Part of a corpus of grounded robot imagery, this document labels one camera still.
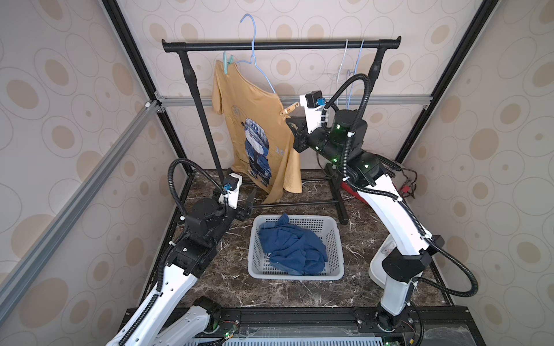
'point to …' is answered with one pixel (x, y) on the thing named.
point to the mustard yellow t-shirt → (264, 160)
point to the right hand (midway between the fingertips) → (298, 116)
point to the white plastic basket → (325, 228)
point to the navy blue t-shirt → (293, 250)
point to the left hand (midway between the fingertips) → (249, 185)
